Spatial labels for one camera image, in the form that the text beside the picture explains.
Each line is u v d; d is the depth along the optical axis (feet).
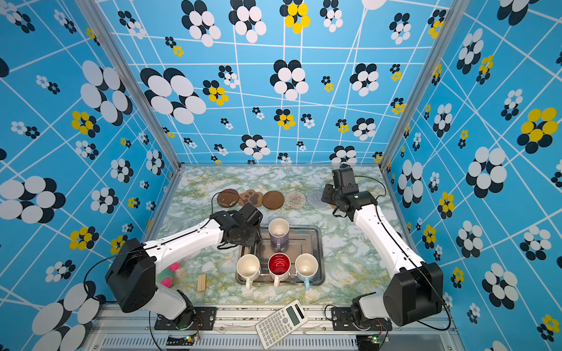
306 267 2.76
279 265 2.77
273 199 3.46
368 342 2.27
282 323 2.36
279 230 3.07
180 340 2.36
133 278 1.39
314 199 3.45
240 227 2.03
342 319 2.38
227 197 3.49
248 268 2.73
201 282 2.64
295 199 3.45
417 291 1.32
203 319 2.41
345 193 1.99
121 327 2.39
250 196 3.52
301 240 3.06
